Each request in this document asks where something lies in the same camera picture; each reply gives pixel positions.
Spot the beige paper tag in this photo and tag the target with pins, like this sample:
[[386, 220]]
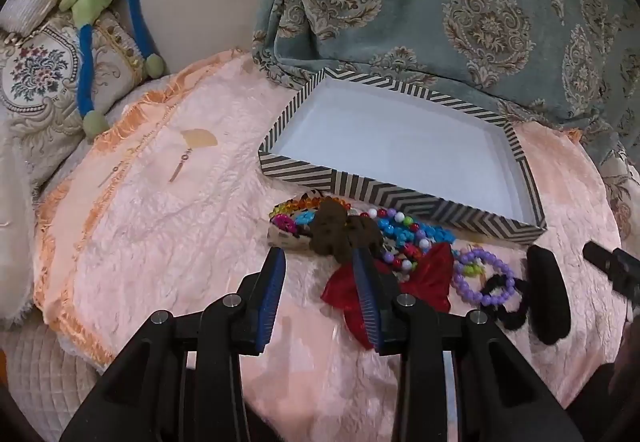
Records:
[[200, 141]]

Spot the red hair bow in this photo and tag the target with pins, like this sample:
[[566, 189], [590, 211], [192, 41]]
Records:
[[430, 272]]

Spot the beige floral fabric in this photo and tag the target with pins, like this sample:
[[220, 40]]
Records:
[[622, 192]]

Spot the floral embroidered cushion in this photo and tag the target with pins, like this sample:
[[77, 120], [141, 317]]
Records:
[[40, 72]]

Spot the black scrunchie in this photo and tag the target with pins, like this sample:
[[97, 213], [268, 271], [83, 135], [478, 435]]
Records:
[[515, 317]]

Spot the pink fluffy blanket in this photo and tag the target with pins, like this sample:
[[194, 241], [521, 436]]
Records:
[[175, 232]]

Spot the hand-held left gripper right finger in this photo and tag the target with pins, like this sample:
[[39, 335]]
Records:
[[367, 302]]

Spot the gold drop earring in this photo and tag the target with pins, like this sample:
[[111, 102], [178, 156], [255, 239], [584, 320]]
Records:
[[179, 167], [112, 171]]

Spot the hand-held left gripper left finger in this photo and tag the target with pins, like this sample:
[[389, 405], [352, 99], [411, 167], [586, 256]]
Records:
[[270, 302]]

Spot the white quilted mattress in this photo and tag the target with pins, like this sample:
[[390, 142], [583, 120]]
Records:
[[40, 372]]

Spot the striped cardboard box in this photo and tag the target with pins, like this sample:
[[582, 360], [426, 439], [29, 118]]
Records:
[[400, 142]]

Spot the white fluffy cushion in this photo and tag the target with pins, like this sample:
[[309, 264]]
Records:
[[15, 232]]

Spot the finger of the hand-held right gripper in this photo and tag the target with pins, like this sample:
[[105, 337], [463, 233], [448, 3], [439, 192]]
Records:
[[612, 267]]

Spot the brown scrunchie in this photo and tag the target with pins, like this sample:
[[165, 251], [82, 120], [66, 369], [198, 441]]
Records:
[[332, 222]]

